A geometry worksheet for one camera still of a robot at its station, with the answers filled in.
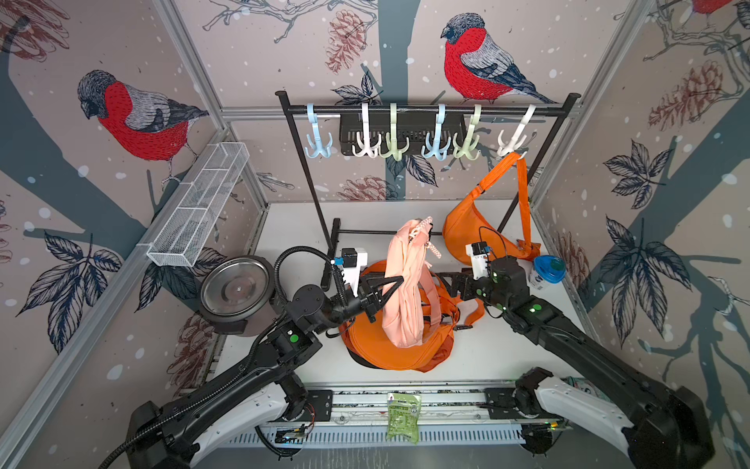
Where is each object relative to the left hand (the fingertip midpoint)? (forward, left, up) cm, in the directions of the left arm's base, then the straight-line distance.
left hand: (405, 278), depth 58 cm
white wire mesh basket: (+29, +56, -5) cm, 63 cm away
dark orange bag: (-8, -6, -26) cm, 28 cm away
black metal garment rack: (+44, +26, -35) cm, 62 cm away
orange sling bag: (+27, -22, -15) cm, 38 cm away
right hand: (+13, -15, -18) cm, 26 cm away
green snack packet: (-20, 0, -34) cm, 39 cm away
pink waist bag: (-5, -1, -6) cm, 8 cm away
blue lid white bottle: (+17, -47, -26) cm, 57 cm away
